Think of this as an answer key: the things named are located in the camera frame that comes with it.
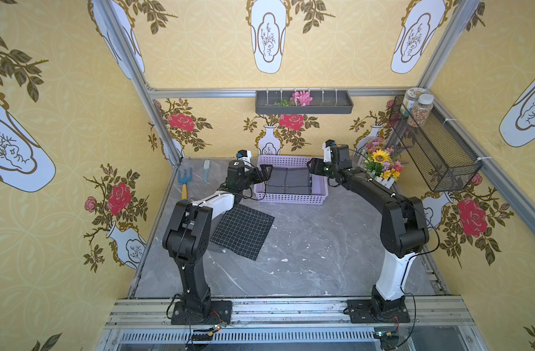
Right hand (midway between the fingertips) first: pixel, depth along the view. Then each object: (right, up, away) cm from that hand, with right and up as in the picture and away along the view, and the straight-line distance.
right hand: (320, 160), depth 97 cm
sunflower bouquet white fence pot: (+23, 0, -4) cm, 23 cm away
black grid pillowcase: (-34, -30, -4) cm, 45 cm away
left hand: (-28, -2, -1) cm, 28 cm away
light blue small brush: (-57, -3, +20) cm, 60 cm away
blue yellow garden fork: (-67, -9, +17) cm, 70 cm away
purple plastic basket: (+2, -13, +10) cm, 16 cm away
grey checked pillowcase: (-13, -9, +12) cm, 19 cm away
